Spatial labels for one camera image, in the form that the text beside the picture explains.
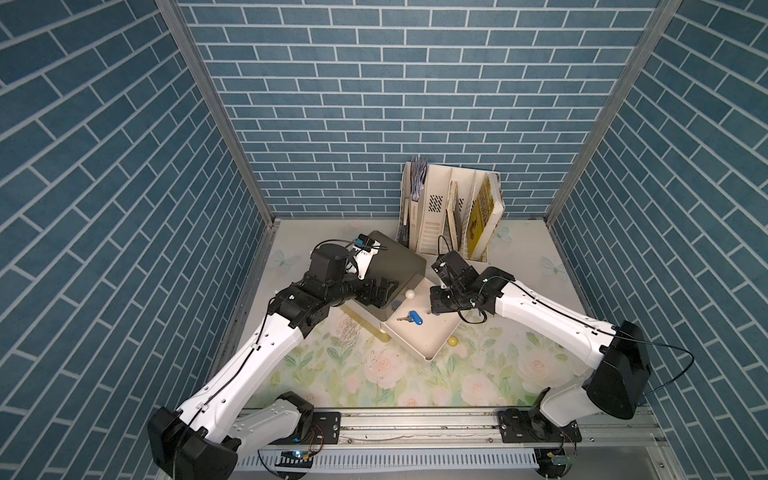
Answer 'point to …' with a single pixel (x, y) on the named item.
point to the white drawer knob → (410, 294)
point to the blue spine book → (417, 185)
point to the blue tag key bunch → (412, 317)
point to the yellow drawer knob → (452, 341)
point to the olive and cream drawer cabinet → (390, 260)
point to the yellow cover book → (487, 211)
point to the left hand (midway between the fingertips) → (391, 278)
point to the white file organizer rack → (446, 208)
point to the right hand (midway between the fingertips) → (434, 303)
